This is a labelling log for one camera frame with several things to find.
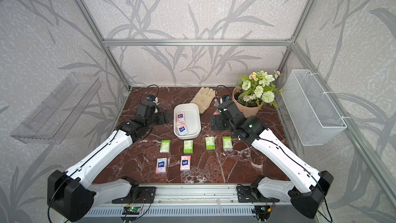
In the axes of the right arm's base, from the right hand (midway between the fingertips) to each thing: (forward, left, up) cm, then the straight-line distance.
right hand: (218, 117), depth 73 cm
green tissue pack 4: (-3, -6, -23) cm, 24 cm away
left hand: (+7, +29, -6) cm, 31 cm away
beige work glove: (+34, +9, -25) cm, 43 cm away
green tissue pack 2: (-5, +17, -22) cm, 28 cm away
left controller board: (-34, +41, -26) cm, 60 cm away
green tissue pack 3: (-3, +4, -23) cm, 23 cm away
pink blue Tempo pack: (-15, +30, -22) cm, 41 cm away
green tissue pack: (-5, +30, -22) cm, 38 cm away
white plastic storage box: (+13, +16, -23) cm, 31 cm away
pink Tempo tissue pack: (+15, +23, -22) cm, 35 cm away
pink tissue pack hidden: (+6, +21, -22) cm, 31 cm away
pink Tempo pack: (-14, +17, -22) cm, 31 cm away
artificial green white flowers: (+14, -20, +6) cm, 25 cm away
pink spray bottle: (+14, +1, -7) cm, 15 cm away
